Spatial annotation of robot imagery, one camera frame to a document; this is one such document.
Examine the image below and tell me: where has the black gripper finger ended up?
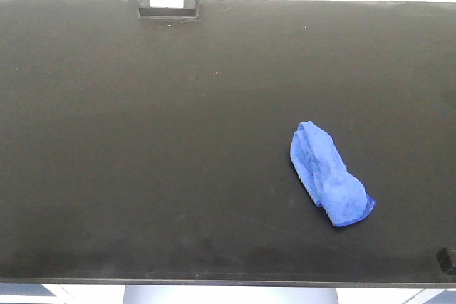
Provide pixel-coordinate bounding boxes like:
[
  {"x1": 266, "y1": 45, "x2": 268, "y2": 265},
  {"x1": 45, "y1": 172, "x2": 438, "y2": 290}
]
[{"x1": 435, "y1": 246, "x2": 456, "y2": 276}]

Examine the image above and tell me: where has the blue cloth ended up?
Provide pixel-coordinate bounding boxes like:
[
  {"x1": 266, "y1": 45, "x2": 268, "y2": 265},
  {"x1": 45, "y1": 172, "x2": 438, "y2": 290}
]
[{"x1": 289, "y1": 120, "x2": 377, "y2": 228}]

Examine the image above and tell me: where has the dark top bench with socket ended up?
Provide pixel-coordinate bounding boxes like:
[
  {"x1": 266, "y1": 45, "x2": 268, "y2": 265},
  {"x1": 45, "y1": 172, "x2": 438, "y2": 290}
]
[{"x1": 0, "y1": 0, "x2": 456, "y2": 304}]

